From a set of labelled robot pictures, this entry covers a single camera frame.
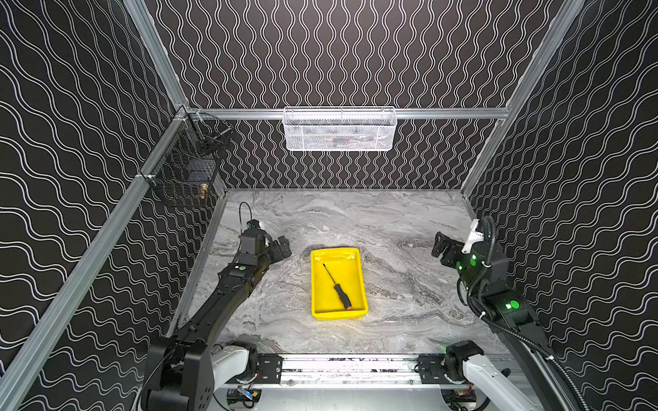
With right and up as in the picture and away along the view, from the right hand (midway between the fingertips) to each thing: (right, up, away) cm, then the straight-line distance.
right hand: (455, 238), depth 71 cm
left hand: (-50, -3, +14) cm, 52 cm away
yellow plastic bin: (-29, -13, +25) cm, 41 cm away
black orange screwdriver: (-31, -21, +14) cm, 40 cm away
